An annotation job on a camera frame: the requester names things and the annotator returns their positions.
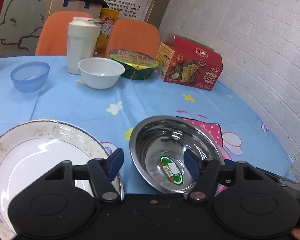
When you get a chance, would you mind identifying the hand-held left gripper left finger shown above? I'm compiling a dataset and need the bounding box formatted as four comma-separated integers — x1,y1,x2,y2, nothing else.
44,148,124,204

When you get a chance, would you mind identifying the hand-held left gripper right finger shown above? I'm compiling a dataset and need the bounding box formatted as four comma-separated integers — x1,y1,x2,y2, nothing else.
184,149,259,203

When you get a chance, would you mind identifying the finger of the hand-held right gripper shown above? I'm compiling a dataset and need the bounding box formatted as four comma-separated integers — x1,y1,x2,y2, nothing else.
218,159,242,188

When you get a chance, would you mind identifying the stainless steel bowl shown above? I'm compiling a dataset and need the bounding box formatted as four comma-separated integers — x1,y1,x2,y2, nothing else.
129,116,224,194

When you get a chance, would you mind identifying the white gold-rimmed plate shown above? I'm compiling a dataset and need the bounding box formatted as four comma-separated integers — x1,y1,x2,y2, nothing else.
0,119,124,238

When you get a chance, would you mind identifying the white bowl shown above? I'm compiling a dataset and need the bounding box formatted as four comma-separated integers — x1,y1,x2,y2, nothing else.
78,57,125,89

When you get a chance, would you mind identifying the blue plastic bowl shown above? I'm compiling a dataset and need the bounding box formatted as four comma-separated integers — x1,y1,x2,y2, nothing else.
10,62,51,93

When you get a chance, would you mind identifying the blue printed tablecloth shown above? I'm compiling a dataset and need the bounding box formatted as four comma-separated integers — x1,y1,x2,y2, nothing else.
0,55,297,195

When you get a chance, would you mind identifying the red cracker box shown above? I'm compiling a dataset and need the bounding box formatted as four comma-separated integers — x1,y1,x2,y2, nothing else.
156,35,223,91

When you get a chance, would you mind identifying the green instant noodle bowl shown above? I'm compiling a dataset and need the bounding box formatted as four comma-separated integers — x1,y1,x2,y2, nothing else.
108,49,159,81

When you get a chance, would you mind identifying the white tumbler with lid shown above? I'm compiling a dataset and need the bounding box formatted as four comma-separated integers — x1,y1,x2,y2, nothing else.
66,17,102,75

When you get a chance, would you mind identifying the orange chair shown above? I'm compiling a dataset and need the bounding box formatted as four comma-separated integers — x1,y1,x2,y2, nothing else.
34,11,94,56
105,18,160,59

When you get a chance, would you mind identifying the yellow snack bag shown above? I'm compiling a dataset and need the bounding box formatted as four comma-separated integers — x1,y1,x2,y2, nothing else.
94,8,119,54

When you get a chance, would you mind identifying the brown paper bag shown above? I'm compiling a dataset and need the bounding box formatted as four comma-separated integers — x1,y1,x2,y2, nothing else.
49,0,103,28

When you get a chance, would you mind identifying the glass door with rabbit drawing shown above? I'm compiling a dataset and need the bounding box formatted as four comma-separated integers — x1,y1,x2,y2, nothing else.
0,0,53,58

